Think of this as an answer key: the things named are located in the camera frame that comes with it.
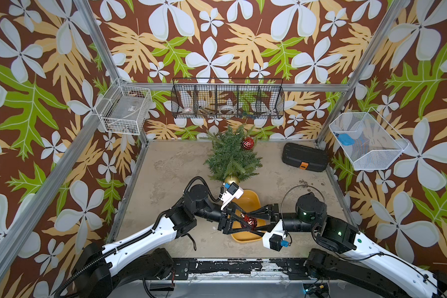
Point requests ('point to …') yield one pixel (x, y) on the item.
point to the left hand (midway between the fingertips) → (249, 223)
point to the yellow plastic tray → (249, 200)
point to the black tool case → (307, 157)
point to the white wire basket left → (124, 109)
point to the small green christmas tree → (228, 158)
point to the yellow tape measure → (195, 247)
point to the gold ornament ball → (230, 179)
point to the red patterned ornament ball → (248, 143)
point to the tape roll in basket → (227, 109)
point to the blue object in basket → (346, 139)
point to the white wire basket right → (367, 140)
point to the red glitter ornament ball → (251, 221)
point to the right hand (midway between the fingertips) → (249, 216)
